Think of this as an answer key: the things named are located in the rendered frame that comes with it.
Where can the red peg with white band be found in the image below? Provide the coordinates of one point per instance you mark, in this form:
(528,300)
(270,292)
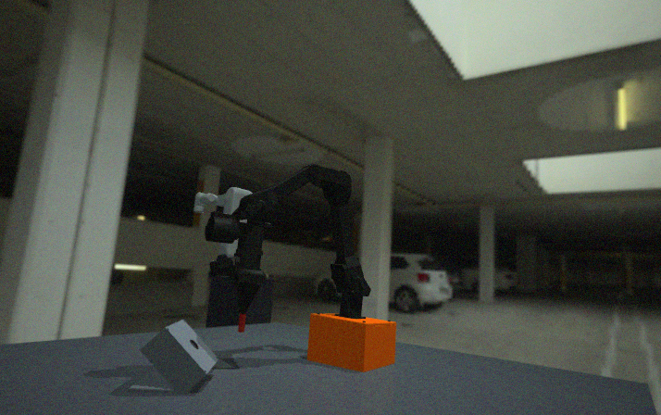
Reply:
(242,322)

